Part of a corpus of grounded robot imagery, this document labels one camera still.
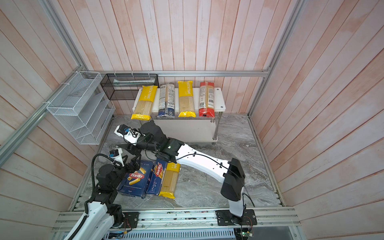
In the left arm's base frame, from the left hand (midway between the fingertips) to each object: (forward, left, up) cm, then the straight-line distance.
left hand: (135, 157), depth 81 cm
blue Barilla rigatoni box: (-11, -1, -8) cm, 14 cm away
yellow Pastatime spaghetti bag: (-8, -19, -11) cm, 23 cm away
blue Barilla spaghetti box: (-2, -12, -10) cm, 16 cm away
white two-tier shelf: (+8, -31, +15) cm, 35 cm away
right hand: (-2, -1, +20) cm, 20 cm away
